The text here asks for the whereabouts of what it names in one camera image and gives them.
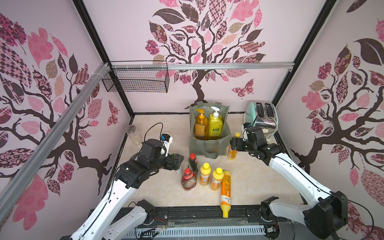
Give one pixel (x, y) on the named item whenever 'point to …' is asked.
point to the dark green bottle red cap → (193, 162)
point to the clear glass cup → (133, 135)
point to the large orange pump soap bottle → (201, 127)
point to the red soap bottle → (188, 179)
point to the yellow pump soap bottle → (215, 125)
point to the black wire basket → (137, 76)
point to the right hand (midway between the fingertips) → (238, 139)
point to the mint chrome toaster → (263, 114)
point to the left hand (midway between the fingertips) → (176, 160)
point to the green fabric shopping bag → (209, 148)
